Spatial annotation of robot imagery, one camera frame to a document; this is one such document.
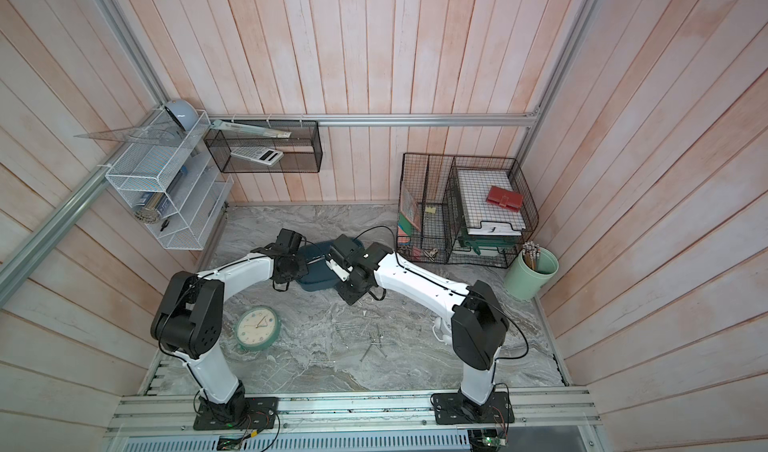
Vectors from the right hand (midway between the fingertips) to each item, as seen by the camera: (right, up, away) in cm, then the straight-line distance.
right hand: (349, 289), depth 83 cm
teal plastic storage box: (-10, +2, +10) cm, 14 cm away
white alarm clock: (+26, -13, +3) cm, 29 cm away
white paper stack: (+40, +21, +5) cm, 46 cm away
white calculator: (-32, +42, +15) cm, 55 cm away
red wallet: (+48, +27, +8) cm, 55 cm away
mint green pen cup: (+54, +6, +2) cm, 54 cm away
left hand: (-18, +2, +14) cm, 23 cm away
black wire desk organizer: (+38, +24, +18) cm, 48 cm away
